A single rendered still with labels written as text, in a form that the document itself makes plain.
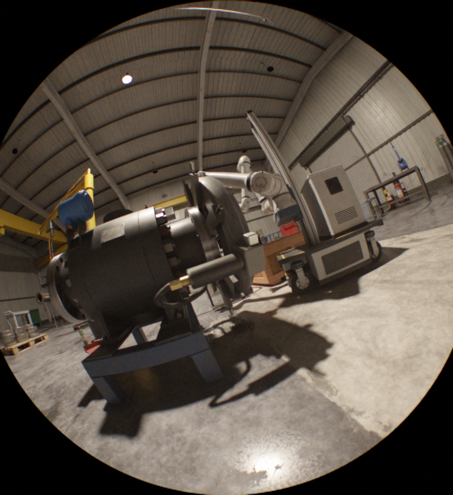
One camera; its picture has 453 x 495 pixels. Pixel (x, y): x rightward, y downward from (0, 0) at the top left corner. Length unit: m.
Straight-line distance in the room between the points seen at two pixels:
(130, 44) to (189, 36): 2.22
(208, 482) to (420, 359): 0.61
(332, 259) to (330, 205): 0.40
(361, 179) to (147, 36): 11.01
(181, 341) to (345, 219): 1.29
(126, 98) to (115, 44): 2.87
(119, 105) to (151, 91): 1.60
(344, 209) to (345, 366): 1.08
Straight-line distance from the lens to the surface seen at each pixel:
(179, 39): 8.27
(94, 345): 2.17
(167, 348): 0.65
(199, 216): 0.84
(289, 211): 1.20
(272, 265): 1.90
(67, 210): 0.96
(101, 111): 9.31
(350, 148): 9.66
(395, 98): 9.11
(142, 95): 8.98
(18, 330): 4.39
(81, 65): 8.47
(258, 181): 1.11
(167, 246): 0.72
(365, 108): 9.45
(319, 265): 1.22
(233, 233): 0.66
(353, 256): 1.31
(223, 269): 0.56
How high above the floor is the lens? 0.46
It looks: 4 degrees up
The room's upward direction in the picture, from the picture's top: 20 degrees counter-clockwise
